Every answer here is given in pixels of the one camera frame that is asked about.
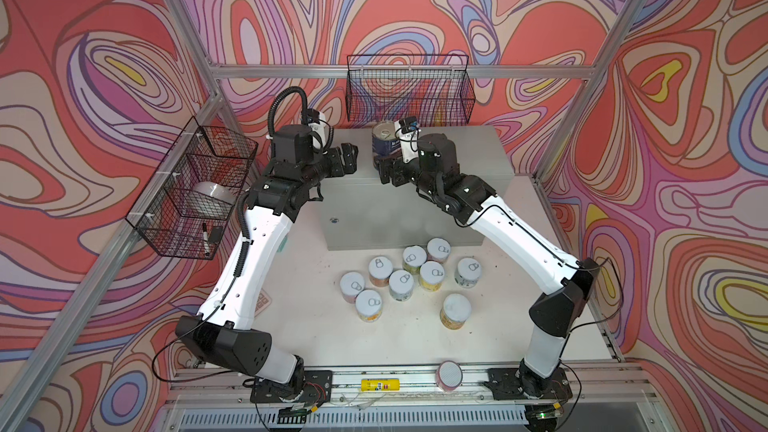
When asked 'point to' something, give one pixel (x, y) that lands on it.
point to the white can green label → (413, 258)
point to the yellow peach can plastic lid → (455, 312)
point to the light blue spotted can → (468, 273)
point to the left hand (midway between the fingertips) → (345, 147)
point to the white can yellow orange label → (369, 306)
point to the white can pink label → (351, 283)
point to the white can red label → (438, 249)
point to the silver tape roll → (210, 200)
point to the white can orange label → (379, 271)
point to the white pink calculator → (262, 301)
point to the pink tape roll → (449, 375)
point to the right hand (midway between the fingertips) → (393, 160)
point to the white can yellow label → (431, 276)
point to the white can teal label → (401, 284)
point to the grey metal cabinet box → (363, 214)
